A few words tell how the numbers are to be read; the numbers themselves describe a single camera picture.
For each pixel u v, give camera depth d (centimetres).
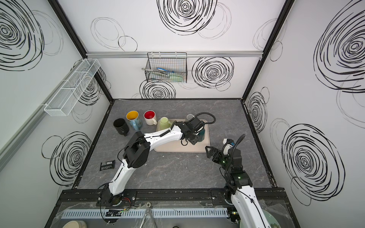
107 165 84
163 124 95
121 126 94
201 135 91
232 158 60
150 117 104
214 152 72
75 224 62
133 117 100
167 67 89
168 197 76
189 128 69
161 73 85
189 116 97
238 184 56
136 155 54
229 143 72
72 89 72
